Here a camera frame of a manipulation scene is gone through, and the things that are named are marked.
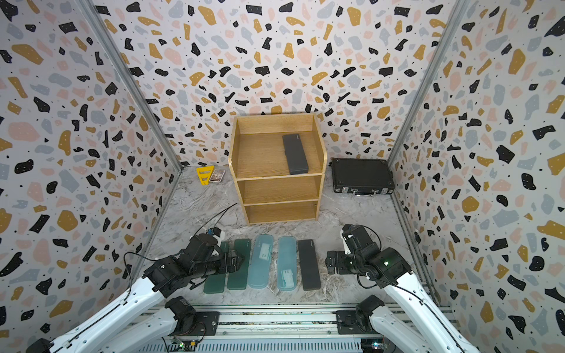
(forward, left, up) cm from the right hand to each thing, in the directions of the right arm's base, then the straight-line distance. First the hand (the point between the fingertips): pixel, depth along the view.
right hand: (337, 262), depth 74 cm
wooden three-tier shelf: (+33, +29, +18) cm, 47 cm away
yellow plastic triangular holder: (+53, +66, -13) cm, 86 cm away
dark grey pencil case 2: (+34, +15, +17) cm, 41 cm away
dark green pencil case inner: (-2, +36, -14) cm, 39 cm away
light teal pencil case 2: (+2, +18, -13) cm, 22 cm away
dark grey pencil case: (+4, +9, -13) cm, 16 cm away
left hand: (+1, +34, -1) cm, 34 cm away
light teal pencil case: (+5, +28, -13) cm, 32 cm away
